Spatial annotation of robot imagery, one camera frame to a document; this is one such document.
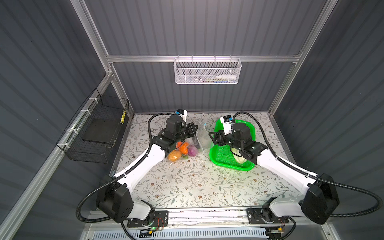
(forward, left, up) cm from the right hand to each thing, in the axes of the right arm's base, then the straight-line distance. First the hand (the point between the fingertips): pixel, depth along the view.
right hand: (215, 133), depth 79 cm
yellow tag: (+9, +51, +4) cm, 52 cm away
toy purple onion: (-3, +12, -13) cm, 19 cm away
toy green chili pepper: (-4, +17, -19) cm, 26 cm away
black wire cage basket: (+12, +63, +10) cm, 65 cm away
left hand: (+2, +8, +4) cm, 9 cm away
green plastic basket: (-1, -6, -24) cm, 25 cm away
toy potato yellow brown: (-3, +24, -18) cm, 30 cm away
